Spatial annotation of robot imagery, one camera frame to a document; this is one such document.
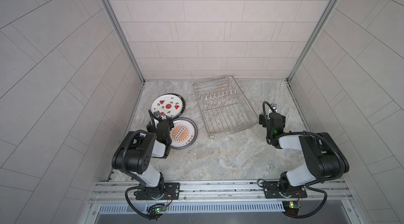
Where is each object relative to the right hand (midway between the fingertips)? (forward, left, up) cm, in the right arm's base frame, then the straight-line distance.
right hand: (269, 112), depth 94 cm
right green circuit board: (-46, +4, -6) cm, 46 cm away
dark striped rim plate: (+10, +60, +1) cm, 60 cm away
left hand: (+1, +64, +3) cm, 64 cm away
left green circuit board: (-43, +60, -1) cm, 74 cm away
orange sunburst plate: (-10, +51, 0) cm, 52 cm away
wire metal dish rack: (+6, +26, -2) cm, 26 cm away
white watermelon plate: (+10, +70, +1) cm, 71 cm away
